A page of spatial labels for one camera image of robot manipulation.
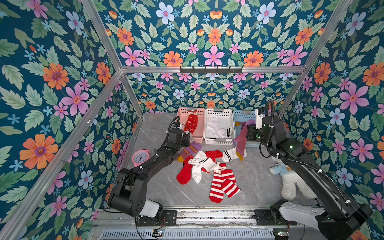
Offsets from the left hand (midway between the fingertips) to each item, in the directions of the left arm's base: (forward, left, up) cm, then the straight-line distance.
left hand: (188, 134), depth 89 cm
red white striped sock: (-32, -14, -14) cm, 38 cm away
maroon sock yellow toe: (-4, +1, -14) cm, 14 cm away
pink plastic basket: (+10, -6, -15) cm, 19 cm away
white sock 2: (-8, -26, -14) cm, 31 cm away
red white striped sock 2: (-27, -22, -14) cm, 37 cm away
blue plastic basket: (+22, -40, -13) cm, 47 cm away
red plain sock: (-8, -15, -13) cm, 22 cm away
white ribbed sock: (-12, -6, -11) cm, 18 cm away
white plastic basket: (+15, -23, -14) cm, 31 cm away
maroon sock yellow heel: (-10, -29, +5) cm, 31 cm away
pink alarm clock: (-6, +32, -12) cm, 34 cm away
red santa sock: (+20, -2, -12) cm, 23 cm away
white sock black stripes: (+10, -29, -14) cm, 33 cm away
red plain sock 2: (-20, +4, -15) cm, 25 cm away
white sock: (+12, -16, -14) cm, 24 cm away
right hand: (-9, -32, +17) cm, 38 cm away
